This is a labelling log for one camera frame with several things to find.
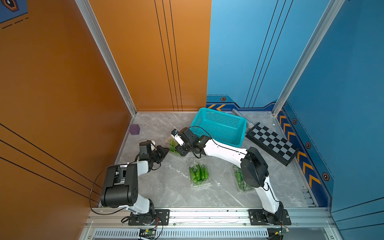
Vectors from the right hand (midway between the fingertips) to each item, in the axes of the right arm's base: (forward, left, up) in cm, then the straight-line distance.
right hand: (180, 145), depth 89 cm
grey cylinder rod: (+22, -48, -7) cm, 54 cm away
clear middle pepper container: (-15, -12, -8) cm, 21 cm away
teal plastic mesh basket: (+23, -27, -10) cm, 37 cm away
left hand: (+2, +7, -5) cm, 8 cm away
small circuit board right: (-41, -52, -10) cm, 67 cm away
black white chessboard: (+6, -60, -7) cm, 61 cm away
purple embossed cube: (+17, +34, -5) cm, 38 cm away
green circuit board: (-42, +13, -13) cm, 46 cm away
